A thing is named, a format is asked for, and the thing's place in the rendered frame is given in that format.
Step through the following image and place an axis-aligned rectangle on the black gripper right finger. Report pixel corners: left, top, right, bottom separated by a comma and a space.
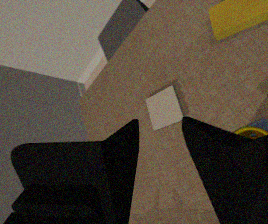
182, 117, 268, 224

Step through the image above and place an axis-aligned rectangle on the yellow rectangular block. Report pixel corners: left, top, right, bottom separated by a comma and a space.
208, 0, 268, 40

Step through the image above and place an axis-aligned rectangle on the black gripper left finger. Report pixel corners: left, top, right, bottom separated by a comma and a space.
11, 119, 139, 224

